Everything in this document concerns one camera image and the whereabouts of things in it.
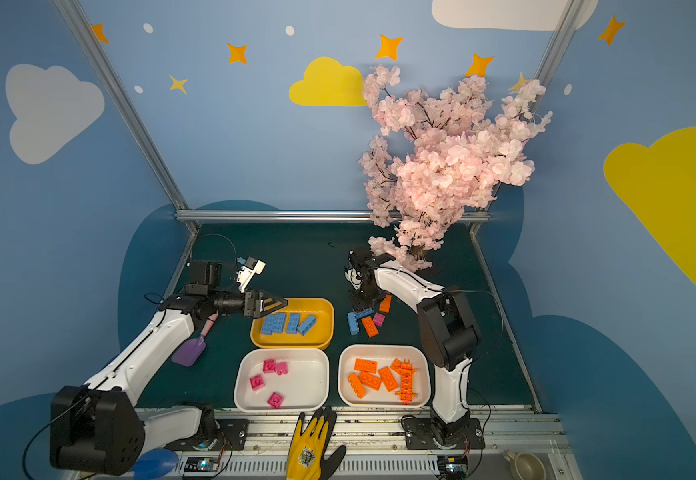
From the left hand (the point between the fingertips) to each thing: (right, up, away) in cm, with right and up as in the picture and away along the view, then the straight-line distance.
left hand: (280, 300), depth 78 cm
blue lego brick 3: (0, -10, +15) cm, 18 cm away
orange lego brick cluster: (+21, -24, +3) cm, 32 cm away
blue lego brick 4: (+5, -10, +13) cm, 17 cm away
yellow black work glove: (+8, -36, -8) cm, 38 cm away
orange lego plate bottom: (+25, -11, +15) cm, 31 cm away
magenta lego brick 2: (-1, -21, +7) cm, 22 cm away
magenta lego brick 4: (+28, -9, +16) cm, 33 cm away
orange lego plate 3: (+32, -20, +8) cm, 39 cm away
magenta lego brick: (-5, -20, +6) cm, 22 cm away
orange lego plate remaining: (+30, -5, +19) cm, 36 cm away
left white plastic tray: (-1, -24, +6) cm, 24 cm away
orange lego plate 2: (+29, -23, +5) cm, 37 cm away
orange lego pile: (+35, -22, +6) cm, 41 cm away
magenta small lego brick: (-7, -23, +4) cm, 25 cm away
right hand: (+23, -3, +16) cm, 28 cm away
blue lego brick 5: (+24, -7, +17) cm, 30 cm away
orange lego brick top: (+24, -23, +4) cm, 34 cm away
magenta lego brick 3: (-1, -27, +1) cm, 27 cm away
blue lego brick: (-8, -10, +15) cm, 19 cm away
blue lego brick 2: (-4, -9, +15) cm, 18 cm away
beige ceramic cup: (+60, -38, -8) cm, 72 cm away
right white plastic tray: (+29, -18, +10) cm, 35 cm away
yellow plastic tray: (+9, -14, +15) cm, 23 cm away
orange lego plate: (+23, -20, +8) cm, 32 cm away
